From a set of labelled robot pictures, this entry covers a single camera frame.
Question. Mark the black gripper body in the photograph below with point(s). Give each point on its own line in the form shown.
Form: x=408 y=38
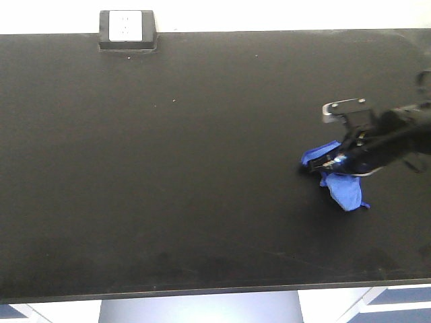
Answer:
x=377 y=129

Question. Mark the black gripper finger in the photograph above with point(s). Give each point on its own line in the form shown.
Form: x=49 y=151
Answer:
x=353 y=163
x=348 y=141

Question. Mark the blue microfibre cloth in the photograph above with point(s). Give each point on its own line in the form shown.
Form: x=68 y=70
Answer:
x=347 y=193

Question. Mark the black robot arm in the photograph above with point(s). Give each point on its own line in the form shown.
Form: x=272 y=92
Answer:
x=417 y=131

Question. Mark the black-topped bench blue cabinet doors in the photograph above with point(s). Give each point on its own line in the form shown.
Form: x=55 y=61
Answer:
x=397 y=297

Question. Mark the black socket box white plate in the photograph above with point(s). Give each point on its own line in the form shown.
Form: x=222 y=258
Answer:
x=126 y=30

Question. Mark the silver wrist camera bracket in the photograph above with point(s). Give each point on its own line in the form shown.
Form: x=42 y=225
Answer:
x=340 y=108

